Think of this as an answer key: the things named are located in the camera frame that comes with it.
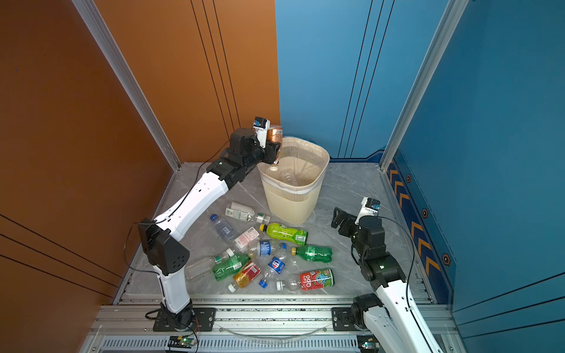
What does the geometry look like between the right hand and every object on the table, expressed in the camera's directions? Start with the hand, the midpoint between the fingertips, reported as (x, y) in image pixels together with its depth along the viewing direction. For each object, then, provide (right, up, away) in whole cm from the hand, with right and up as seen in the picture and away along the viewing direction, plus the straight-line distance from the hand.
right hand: (343, 212), depth 75 cm
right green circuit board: (+7, -42, -4) cm, 43 cm away
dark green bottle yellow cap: (-10, -16, +7) cm, 20 cm away
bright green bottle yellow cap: (-16, -11, +12) cm, 22 cm away
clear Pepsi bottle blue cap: (-24, -21, +5) cm, 32 cm away
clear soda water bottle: (-46, -8, +15) cm, 49 cm away
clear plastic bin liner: (-13, +17, +24) cm, 32 cm away
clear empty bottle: (-52, -23, +9) cm, 58 cm away
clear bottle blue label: (-28, -15, +8) cm, 33 cm away
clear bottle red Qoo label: (-10, -24, +1) cm, 26 cm away
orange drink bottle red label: (-35, -24, +2) cm, 43 cm away
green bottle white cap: (-40, -20, +5) cm, 45 cm away
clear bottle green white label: (-40, -3, +19) cm, 44 cm away
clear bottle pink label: (-35, -13, +12) cm, 39 cm away
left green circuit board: (-52, -41, -5) cm, 67 cm away
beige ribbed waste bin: (-18, +1, +6) cm, 19 cm away
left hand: (-24, +26, +3) cm, 35 cm away
